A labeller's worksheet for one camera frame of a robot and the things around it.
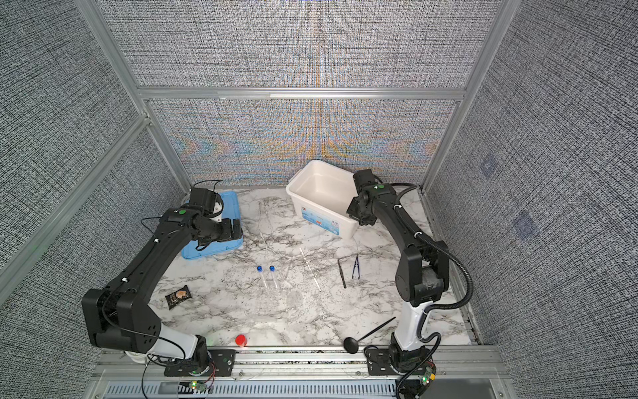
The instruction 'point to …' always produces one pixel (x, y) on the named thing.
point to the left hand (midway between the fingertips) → (230, 233)
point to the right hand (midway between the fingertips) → (356, 214)
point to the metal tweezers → (341, 274)
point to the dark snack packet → (178, 297)
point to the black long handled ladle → (351, 345)
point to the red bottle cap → (241, 340)
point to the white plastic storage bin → (321, 194)
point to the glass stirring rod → (310, 268)
